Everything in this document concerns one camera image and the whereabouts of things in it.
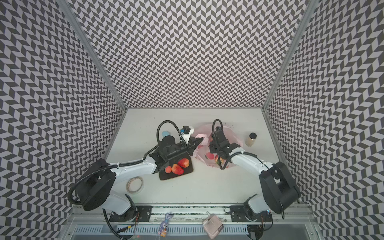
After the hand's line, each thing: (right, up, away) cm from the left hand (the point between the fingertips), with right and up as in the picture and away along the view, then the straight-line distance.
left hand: (203, 139), depth 76 cm
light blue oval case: (-26, +1, +26) cm, 37 cm away
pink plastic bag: (0, -11, +17) cm, 20 cm away
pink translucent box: (+4, -37, -10) cm, 39 cm away
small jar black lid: (+29, -3, +15) cm, 33 cm away
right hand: (+7, -7, +14) cm, 17 cm away
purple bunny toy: (-18, -38, -8) cm, 43 cm away
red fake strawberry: (-11, -14, +8) cm, 20 cm away
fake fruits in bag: (+5, -13, +18) cm, 23 cm away
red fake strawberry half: (-15, -18, +7) cm, 24 cm away
